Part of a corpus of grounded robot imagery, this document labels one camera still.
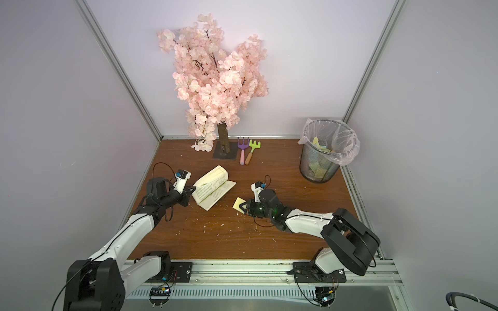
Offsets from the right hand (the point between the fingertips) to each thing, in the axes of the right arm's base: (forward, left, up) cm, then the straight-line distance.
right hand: (240, 200), depth 82 cm
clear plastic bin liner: (+30, -46, +9) cm, 55 cm away
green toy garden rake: (+42, -4, -11) cm, 43 cm away
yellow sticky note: (-1, +1, -2) cm, 2 cm away
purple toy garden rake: (+39, +3, -9) cm, 40 cm away
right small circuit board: (-31, -33, -13) cm, 48 cm away
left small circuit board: (-33, +30, -14) cm, 47 cm away
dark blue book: (+7, +14, -2) cm, 16 cm away
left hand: (+6, +21, +1) cm, 22 cm away
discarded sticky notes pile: (+16, -36, 0) cm, 39 cm away
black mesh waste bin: (+14, -38, +10) cm, 41 cm away
